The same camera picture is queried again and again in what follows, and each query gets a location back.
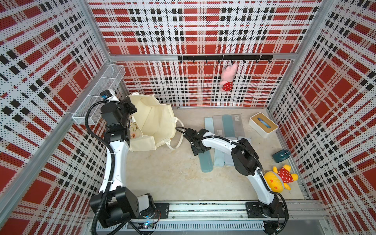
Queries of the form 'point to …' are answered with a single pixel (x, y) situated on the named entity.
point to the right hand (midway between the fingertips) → (203, 148)
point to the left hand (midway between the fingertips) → (131, 97)
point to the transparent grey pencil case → (239, 129)
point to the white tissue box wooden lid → (263, 125)
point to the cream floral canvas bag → (152, 125)
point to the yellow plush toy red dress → (276, 180)
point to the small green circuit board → (147, 225)
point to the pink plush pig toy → (228, 75)
